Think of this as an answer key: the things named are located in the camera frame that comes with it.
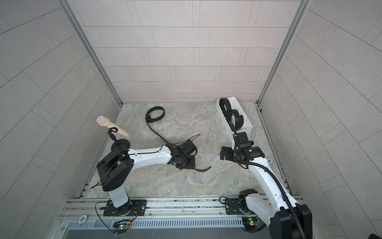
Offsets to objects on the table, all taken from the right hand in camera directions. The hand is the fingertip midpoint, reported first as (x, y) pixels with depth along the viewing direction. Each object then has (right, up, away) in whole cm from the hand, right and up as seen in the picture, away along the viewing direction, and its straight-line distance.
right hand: (226, 154), depth 81 cm
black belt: (-13, -9, +2) cm, 16 cm away
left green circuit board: (-50, -28, -16) cm, 60 cm away
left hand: (-17, -8, +4) cm, 19 cm away
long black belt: (+2, +31, +26) cm, 41 cm away
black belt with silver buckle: (+9, +19, +8) cm, 22 cm away
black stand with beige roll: (-63, +4, +7) cm, 64 cm away
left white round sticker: (-69, -27, -13) cm, 75 cm away
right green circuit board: (+8, -29, -13) cm, 33 cm away
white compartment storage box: (+12, +29, +28) cm, 42 cm away
